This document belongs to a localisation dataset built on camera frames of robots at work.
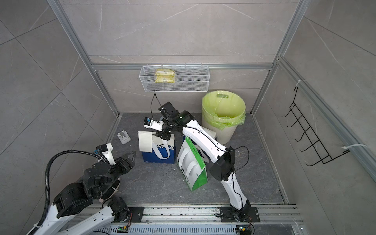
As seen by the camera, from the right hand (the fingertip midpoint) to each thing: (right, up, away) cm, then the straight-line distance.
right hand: (159, 132), depth 78 cm
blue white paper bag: (+2, -11, +4) cm, 11 cm away
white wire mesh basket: (+16, +36, +23) cm, 46 cm away
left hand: (-8, -9, -14) cm, 18 cm away
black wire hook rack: (+72, -9, -21) cm, 75 cm away
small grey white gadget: (-31, -5, +26) cm, 41 cm away
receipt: (-7, -5, 0) cm, 9 cm away
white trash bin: (+40, -3, +12) cm, 42 cm away
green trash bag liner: (+39, +15, +20) cm, 46 cm away
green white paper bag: (+18, -16, -12) cm, 26 cm away
